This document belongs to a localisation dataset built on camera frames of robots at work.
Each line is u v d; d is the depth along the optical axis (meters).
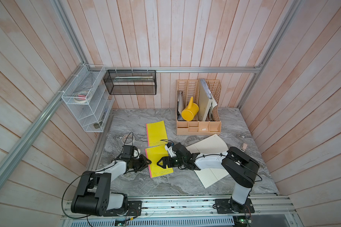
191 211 0.73
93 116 0.78
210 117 1.07
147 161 0.83
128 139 1.01
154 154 0.96
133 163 0.76
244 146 0.95
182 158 0.70
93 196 0.42
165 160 0.78
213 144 0.95
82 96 0.73
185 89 1.12
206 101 0.85
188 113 0.96
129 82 1.05
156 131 1.05
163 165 0.78
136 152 0.87
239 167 0.52
